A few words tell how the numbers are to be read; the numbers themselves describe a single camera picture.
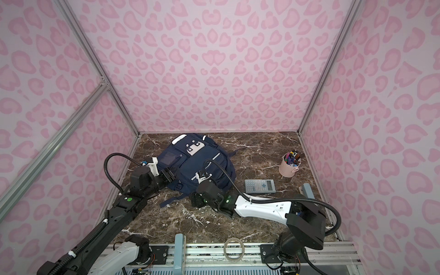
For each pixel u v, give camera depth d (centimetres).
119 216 52
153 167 72
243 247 73
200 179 69
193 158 93
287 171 92
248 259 72
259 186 93
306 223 42
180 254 70
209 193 58
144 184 60
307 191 86
